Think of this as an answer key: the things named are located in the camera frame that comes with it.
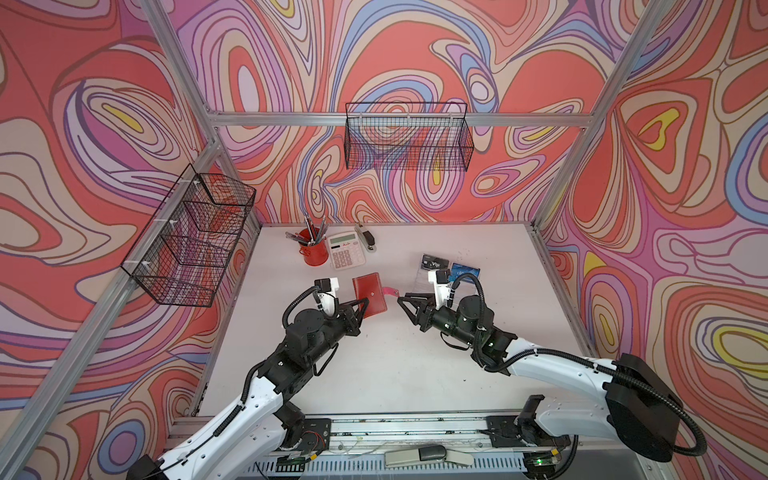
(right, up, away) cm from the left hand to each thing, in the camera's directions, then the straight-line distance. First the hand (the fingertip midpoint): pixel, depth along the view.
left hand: (373, 301), depth 72 cm
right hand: (+8, -2, +3) cm, 8 cm away
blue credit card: (+26, +6, +22) cm, 35 cm away
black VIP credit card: (+19, +8, +24) cm, 31 cm away
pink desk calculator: (-12, +13, +36) cm, 40 cm away
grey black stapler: (-4, +17, +38) cm, 42 cm away
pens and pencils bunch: (-25, +18, +32) cm, 44 cm away
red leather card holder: (-1, +4, 0) cm, 4 cm away
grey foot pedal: (+13, -34, -6) cm, 37 cm away
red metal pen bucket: (-22, +11, +32) cm, 40 cm away
